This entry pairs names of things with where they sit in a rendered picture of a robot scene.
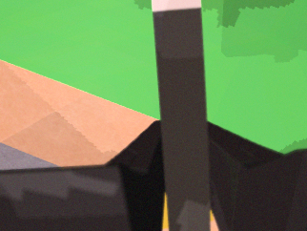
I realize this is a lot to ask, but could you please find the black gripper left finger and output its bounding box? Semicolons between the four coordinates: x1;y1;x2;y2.
0;120;166;231

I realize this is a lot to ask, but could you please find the green flat mat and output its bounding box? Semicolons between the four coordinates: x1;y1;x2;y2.
0;0;307;155

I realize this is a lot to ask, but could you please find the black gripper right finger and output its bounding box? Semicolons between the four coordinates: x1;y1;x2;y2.
208;121;307;231

